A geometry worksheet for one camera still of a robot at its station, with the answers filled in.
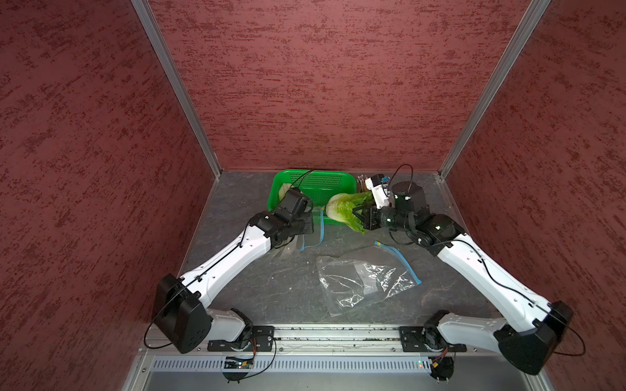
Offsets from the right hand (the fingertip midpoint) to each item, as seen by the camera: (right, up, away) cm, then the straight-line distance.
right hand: (353, 216), depth 71 cm
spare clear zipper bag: (+5, -23, +12) cm, 27 cm away
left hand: (-15, -4, +9) cm, 18 cm away
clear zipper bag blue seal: (-12, -9, +15) cm, 21 cm away
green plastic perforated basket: (-10, +11, +47) cm, 49 cm away
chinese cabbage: (-4, +2, +3) cm, 5 cm away
